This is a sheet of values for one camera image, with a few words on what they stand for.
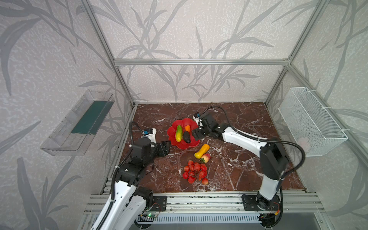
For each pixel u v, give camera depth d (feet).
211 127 2.22
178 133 3.19
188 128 3.30
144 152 1.73
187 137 3.13
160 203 2.41
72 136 2.09
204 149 2.98
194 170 2.67
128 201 1.52
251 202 2.47
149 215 2.32
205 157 2.85
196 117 2.60
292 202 2.47
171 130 3.24
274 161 1.56
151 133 2.09
